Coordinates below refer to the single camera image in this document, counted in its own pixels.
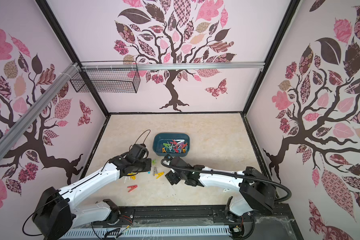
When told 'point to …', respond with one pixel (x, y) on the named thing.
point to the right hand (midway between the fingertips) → (170, 169)
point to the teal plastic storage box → (176, 144)
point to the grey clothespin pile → (155, 171)
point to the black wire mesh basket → (107, 76)
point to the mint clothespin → (167, 145)
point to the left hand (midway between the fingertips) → (150, 168)
